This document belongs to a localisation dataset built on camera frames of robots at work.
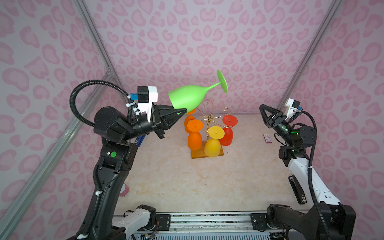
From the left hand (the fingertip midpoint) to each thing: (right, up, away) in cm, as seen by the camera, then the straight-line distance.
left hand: (184, 112), depth 44 cm
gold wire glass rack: (+11, 0, +32) cm, 34 cm away
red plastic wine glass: (+19, -2, +28) cm, 34 cm away
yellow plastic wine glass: (+11, -14, +29) cm, 34 cm away
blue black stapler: (-35, -13, +57) cm, 68 cm away
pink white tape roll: (-35, -38, +36) cm, 63 cm away
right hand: (+30, +3, +20) cm, 36 cm away
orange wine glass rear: (-1, +1, +38) cm, 38 cm away
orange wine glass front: (+3, -10, +32) cm, 34 cm away
